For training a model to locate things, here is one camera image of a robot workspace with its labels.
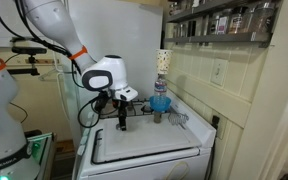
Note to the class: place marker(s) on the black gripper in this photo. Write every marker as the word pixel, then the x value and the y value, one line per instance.
pixel 121 106

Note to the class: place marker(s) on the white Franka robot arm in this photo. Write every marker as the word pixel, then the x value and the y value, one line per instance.
pixel 0 100

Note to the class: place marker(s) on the brown filled glass jar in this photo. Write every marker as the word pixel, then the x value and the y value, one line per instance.
pixel 239 20

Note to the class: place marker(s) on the large glass storage jar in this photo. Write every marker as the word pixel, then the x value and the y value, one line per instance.
pixel 263 16

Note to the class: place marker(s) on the white stove knob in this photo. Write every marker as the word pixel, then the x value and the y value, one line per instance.
pixel 87 124
pixel 90 115
pixel 80 150
pixel 82 140
pixel 84 133

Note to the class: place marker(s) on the white plastic cutting board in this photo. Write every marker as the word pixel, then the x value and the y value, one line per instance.
pixel 150 138

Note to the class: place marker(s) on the blue plastic bowl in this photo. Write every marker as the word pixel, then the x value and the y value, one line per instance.
pixel 160 103

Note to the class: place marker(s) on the white gas stove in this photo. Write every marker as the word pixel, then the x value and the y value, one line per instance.
pixel 144 166

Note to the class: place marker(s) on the clear plastic water bottle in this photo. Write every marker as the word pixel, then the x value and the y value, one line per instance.
pixel 160 87

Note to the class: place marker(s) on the dotted paper cup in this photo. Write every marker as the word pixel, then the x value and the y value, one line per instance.
pixel 163 61

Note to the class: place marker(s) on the grey metal robot stand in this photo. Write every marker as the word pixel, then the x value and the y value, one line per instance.
pixel 42 153

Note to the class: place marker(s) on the white refrigerator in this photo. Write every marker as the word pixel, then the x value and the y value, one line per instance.
pixel 134 33

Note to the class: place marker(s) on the steel spice rack shelf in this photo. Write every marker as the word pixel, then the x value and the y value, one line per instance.
pixel 197 13
pixel 224 37

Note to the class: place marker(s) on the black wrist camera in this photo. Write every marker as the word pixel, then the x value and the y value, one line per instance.
pixel 101 101

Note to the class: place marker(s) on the wooden wall rail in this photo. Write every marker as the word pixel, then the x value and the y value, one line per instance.
pixel 47 61

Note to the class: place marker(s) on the wall power outlet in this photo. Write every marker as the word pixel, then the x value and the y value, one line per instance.
pixel 223 128

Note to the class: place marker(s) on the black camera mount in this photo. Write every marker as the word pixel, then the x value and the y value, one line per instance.
pixel 33 65

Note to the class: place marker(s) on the cream wall switch plate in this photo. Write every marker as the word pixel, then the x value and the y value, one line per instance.
pixel 219 71

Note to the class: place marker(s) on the black stereo camera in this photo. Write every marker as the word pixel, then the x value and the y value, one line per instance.
pixel 30 50

